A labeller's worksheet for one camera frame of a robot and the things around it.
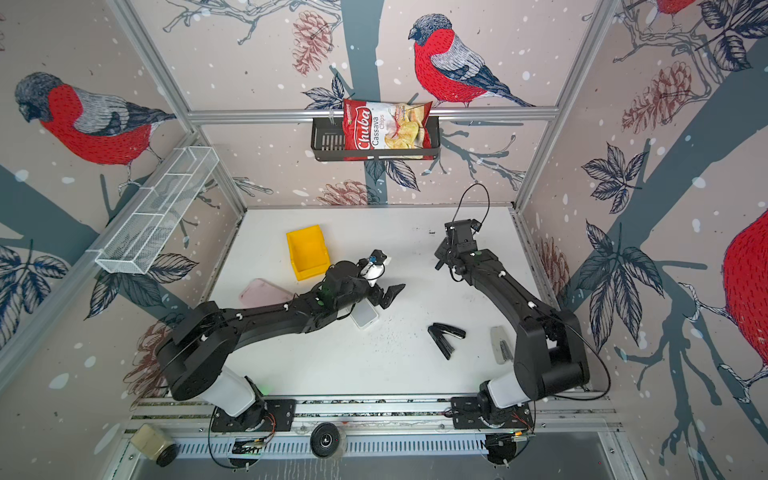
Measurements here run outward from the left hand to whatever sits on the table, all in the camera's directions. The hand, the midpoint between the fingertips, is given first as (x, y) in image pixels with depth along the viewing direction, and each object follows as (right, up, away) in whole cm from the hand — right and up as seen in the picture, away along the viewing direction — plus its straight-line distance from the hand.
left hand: (393, 274), depth 81 cm
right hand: (+15, +5, +9) cm, 18 cm away
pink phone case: (-42, -8, +14) cm, 45 cm away
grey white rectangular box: (-9, -13, +9) cm, 18 cm away
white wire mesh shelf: (-63, +17, -2) cm, 65 cm away
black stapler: (+13, -18, +6) cm, 23 cm away
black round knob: (-14, -32, -19) cm, 40 cm away
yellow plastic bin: (-29, +5, +22) cm, 37 cm away
